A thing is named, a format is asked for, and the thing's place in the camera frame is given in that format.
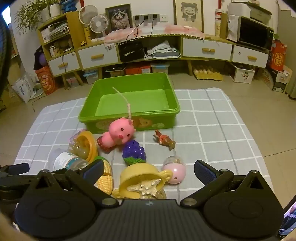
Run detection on beige starfish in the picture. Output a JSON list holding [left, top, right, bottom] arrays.
[[127, 178, 161, 200]]

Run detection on small brown figurine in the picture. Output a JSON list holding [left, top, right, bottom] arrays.
[[153, 130, 176, 151]]

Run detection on small white fan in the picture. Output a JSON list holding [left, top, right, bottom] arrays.
[[90, 15, 110, 40]]

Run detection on black power cable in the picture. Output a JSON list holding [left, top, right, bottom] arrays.
[[125, 16, 147, 44]]

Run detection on clear cotton swab jar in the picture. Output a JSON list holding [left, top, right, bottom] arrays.
[[48, 147, 89, 173]]

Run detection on red gift box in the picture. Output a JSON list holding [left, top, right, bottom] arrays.
[[269, 39, 288, 72]]

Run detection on pink tasselled cloth runner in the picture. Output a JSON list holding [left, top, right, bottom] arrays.
[[104, 23, 205, 47]]

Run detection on framed cat picture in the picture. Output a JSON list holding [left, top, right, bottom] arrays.
[[105, 4, 134, 32]]

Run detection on printed cardboard box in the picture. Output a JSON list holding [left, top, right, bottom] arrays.
[[260, 67, 292, 93]]

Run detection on yellow egg tray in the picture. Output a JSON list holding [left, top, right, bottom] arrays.
[[193, 66, 224, 81]]

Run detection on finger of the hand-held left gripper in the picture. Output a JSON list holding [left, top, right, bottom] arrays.
[[0, 173, 40, 186], [0, 163, 30, 174]]

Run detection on pink clear capsule ball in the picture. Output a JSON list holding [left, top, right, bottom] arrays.
[[161, 156, 186, 184]]

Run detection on pile of papers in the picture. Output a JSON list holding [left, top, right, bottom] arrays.
[[146, 40, 181, 58]]

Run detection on orange toy pot lid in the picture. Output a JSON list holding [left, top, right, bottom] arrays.
[[74, 130, 99, 163]]

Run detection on brown translucent octopus toy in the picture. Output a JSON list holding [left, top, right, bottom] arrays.
[[139, 189, 167, 200]]

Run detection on pink pig toy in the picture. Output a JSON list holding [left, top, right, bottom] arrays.
[[97, 87, 136, 153]]

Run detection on white printer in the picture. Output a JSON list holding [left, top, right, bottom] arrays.
[[228, 2, 273, 24]]

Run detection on white drawer wooden handle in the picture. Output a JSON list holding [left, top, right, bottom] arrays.
[[182, 37, 233, 62], [232, 45, 269, 68], [47, 52, 80, 77], [77, 43, 119, 70]]

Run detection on black microwave oven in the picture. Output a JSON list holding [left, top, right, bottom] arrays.
[[237, 16, 274, 51]]

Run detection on clear storage box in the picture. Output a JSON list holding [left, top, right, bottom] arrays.
[[150, 62, 170, 75]]

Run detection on purple toy grapes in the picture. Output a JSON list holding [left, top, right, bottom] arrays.
[[122, 140, 147, 166]]

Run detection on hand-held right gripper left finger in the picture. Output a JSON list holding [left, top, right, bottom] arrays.
[[28, 159, 119, 207]]

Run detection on green plastic bin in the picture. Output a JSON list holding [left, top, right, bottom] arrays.
[[78, 72, 181, 135]]

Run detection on clear box black lid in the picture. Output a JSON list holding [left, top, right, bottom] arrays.
[[105, 65, 126, 77]]

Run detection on framed cartoon poster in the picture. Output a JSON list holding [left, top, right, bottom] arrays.
[[173, 0, 204, 32]]

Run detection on toy corn with green husk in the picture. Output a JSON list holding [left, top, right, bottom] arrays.
[[94, 156, 113, 176]]

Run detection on clear box blue lid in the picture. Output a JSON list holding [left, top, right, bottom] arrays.
[[83, 70, 100, 85]]

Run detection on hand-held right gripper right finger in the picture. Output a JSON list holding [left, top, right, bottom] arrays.
[[179, 159, 271, 207]]

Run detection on grey checkered cloth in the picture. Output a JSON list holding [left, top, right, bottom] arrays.
[[14, 88, 270, 202]]

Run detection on yellow toy pot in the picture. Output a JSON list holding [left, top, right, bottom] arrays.
[[112, 163, 174, 200]]

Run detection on black bag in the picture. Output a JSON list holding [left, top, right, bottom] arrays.
[[118, 41, 146, 62]]

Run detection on potted green plant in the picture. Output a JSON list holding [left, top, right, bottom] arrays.
[[14, 0, 62, 34]]

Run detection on red shoe box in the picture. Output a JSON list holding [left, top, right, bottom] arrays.
[[126, 64, 152, 76]]

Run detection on wall power sockets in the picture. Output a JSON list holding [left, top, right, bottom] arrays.
[[133, 14, 169, 24]]

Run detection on yellow toy corn piece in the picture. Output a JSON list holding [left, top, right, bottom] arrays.
[[96, 175, 115, 195]]

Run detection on large white fan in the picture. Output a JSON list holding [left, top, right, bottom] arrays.
[[79, 5, 99, 25]]

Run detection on white printed crate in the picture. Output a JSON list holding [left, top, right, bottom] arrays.
[[229, 62, 256, 82]]

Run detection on white plastic bag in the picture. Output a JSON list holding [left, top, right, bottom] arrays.
[[11, 73, 36, 103]]

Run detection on lit screen device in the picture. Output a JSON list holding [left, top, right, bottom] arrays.
[[279, 202, 296, 237]]

